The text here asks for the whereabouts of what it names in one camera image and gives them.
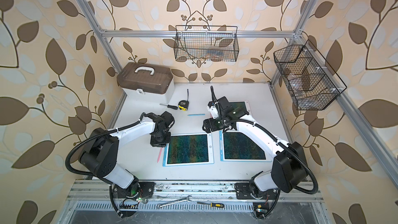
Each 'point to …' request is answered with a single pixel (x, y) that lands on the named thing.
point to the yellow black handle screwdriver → (213, 205)
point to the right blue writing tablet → (234, 146)
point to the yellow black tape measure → (183, 105)
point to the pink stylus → (160, 151)
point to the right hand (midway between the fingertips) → (210, 126)
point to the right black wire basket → (313, 84)
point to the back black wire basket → (206, 43)
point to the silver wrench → (159, 206)
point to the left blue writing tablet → (189, 149)
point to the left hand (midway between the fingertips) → (164, 144)
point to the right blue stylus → (196, 114)
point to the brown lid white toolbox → (146, 83)
